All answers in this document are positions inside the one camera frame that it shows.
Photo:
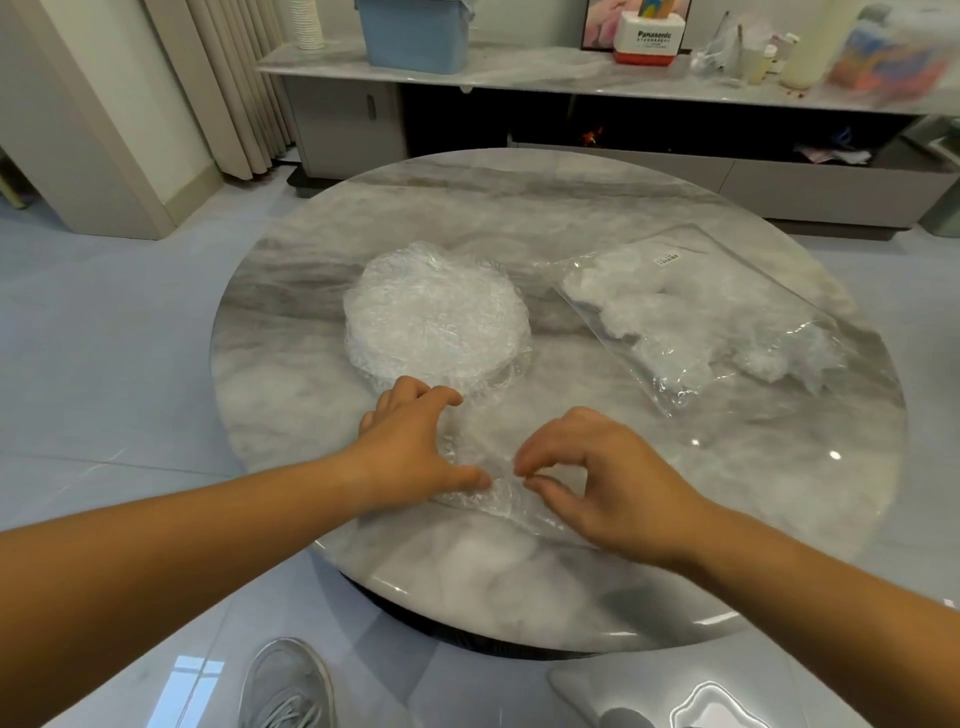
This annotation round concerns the stack of paper cups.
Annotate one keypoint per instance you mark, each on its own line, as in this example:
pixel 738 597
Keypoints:
pixel 305 21

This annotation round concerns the black table base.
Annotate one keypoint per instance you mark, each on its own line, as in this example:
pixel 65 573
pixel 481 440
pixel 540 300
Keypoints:
pixel 480 638

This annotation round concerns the red and white box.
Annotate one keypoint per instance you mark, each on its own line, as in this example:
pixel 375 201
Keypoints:
pixel 650 39

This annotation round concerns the light wooden chair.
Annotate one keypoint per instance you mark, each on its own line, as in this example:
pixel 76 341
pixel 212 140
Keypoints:
pixel 12 183

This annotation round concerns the person's right forearm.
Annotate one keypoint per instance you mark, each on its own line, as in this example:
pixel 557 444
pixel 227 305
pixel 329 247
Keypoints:
pixel 840 630

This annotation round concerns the pile of clear plastic caps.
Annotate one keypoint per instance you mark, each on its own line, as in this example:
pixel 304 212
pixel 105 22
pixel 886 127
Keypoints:
pixel 435 318

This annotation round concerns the pink framed picture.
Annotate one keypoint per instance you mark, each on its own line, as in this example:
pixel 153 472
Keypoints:
pixel 597 18

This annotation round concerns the person's left forearm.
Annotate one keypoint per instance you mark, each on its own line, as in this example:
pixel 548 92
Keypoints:
pixel 150 593

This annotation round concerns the long grey low cabinet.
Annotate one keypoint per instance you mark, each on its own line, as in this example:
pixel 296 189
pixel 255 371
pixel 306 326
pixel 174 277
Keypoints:
pixel 338 128

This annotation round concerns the grey sneaker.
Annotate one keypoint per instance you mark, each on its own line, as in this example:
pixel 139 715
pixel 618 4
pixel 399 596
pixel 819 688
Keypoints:
pixel 285 687

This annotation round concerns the single clear plastic cover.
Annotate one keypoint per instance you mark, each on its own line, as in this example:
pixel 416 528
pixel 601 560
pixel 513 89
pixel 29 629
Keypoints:
pixel 488 450

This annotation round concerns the cream paper roll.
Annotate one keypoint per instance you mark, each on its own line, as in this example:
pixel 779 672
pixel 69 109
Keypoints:
pixel 818 42

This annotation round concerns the small white cup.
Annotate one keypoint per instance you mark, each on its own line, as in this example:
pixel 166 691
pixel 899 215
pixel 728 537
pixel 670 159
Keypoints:
pixel 756 66

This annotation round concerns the beige curtain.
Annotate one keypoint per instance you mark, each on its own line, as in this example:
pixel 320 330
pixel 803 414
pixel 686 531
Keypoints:
pixel 225 75

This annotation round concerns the person's right hand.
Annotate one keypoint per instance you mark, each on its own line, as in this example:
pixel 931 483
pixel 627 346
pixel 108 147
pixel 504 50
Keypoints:
pixel 630 495

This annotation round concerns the clear bag of caps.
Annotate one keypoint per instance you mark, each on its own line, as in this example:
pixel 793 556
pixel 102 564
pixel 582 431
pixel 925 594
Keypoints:
pixel 675 315

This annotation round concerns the colourful standing card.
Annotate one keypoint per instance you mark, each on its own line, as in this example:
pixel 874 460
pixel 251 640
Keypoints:
pixel 657 6

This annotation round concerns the clear container colourful contents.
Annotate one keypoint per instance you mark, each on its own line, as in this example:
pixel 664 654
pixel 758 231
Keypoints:
pixel 900 57

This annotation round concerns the blue storage box white lid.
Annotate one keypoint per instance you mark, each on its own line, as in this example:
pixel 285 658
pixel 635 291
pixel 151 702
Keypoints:
pixel 414 30

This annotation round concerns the clear plastic bag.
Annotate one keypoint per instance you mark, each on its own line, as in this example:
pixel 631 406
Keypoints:
pixel 818 345

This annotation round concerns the person's left hand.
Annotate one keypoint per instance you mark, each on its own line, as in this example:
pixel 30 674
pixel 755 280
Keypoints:
pixel 402 450

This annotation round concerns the crumpled clear wrapper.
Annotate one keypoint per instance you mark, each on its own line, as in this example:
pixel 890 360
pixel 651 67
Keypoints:
pixel 713 48

